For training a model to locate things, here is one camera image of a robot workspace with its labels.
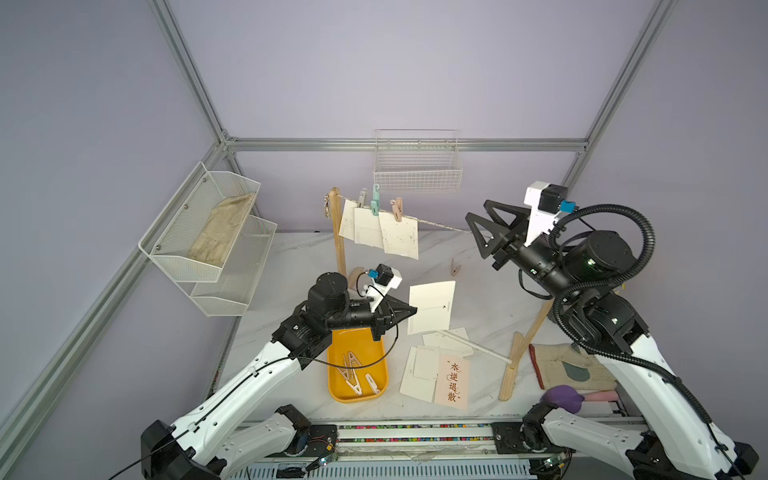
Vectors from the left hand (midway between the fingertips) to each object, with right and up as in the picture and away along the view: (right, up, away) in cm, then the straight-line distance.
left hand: (410, 314), depth 64 cm
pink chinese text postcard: (+13, -23, +19) cm, 32 cm away
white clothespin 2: (-10, -23, +17) cm, 30 cm away
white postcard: (+14, -14, +27) cm, 33 cm away
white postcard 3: (+5, +3, -1) cm, 6 cm away
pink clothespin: (-18, -20, +20) cm, 34 cm away
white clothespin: (-14, -23, +18) cm, 33 cm away
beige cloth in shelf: (-51, +18, +15) cm, 56 cm away
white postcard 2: (+4, -21, +20) cm, 29 cm away
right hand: (+11, +20, -11) cm, 25 cm away
